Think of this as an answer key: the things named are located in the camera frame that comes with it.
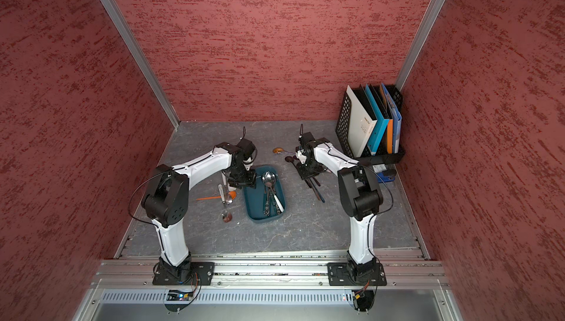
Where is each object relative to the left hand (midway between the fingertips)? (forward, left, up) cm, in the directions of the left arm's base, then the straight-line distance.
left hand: (248, 189), depth 90 cm
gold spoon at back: (+25, -12, -5) cm, 28 cm away
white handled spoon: (-6, -14, -2) cm, 15 cm away
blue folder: (+19, -59, +24) cm, 67 cm away
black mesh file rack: (+28, -45, +1) cm, 53 cm away
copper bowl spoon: (-11, +7, -3) cm, 13 cm away
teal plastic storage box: (-2, -2, -3) cm, 5 cm away
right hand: (+7, -25, -1) cm, 26 cm away
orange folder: (+16, -56, +24) cm, 63 cm away
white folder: (+20, -47, +20) cm, 55 cm away
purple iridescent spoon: (+19, -18, -5) cm, 27 cm away
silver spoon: (+6, -9, -1) cm, 11 cm away
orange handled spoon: (-1, +7, -4) cm, 8 cm away
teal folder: (+17, -53, +22) cm, 60 cm away
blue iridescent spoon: (+1, -31, -5) cm, 32 cm away
